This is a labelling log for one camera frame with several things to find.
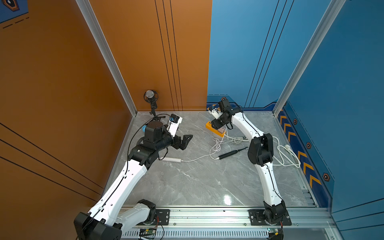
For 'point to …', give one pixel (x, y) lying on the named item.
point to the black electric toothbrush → (229, 153)
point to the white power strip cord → (286, 155)
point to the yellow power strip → (209, 126)
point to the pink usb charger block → (221, 130)
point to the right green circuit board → (274, 230)
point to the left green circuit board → (150, 231)
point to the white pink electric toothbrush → (174, 160)
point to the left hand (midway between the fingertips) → (184, 130)
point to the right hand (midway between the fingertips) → (216, 122)
